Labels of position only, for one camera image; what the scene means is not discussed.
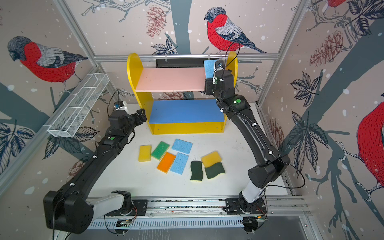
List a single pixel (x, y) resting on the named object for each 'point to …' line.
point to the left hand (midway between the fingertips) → (137, 111)
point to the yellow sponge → (145, 153)
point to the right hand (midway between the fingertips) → (208, 81)
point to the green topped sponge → (160, 150)
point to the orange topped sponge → (166, 162)
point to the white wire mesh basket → (79, 106)
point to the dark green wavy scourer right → (216, 169)
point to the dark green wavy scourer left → (197, 170)
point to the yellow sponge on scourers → (211, 159)
